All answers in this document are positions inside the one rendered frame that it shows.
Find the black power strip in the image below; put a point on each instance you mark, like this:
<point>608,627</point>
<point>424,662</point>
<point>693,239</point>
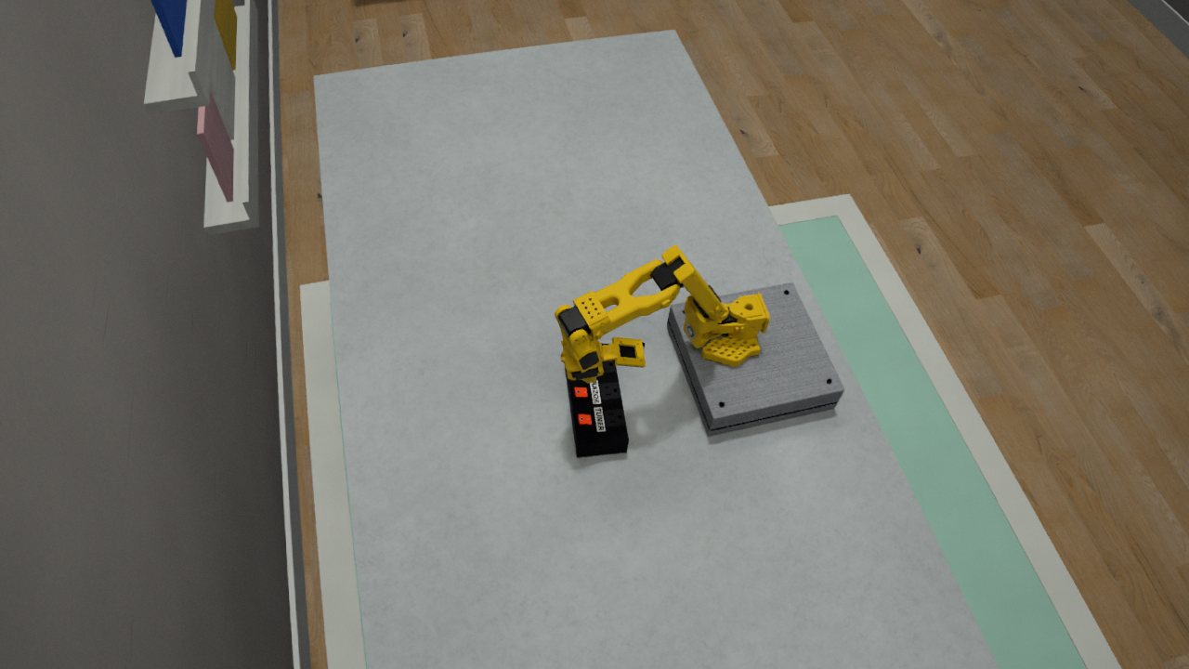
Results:
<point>597,414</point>

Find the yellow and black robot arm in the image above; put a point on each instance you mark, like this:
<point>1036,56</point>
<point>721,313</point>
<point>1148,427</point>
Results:
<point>703,310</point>

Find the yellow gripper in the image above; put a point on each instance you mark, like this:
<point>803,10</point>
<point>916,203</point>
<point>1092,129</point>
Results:
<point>625,352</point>

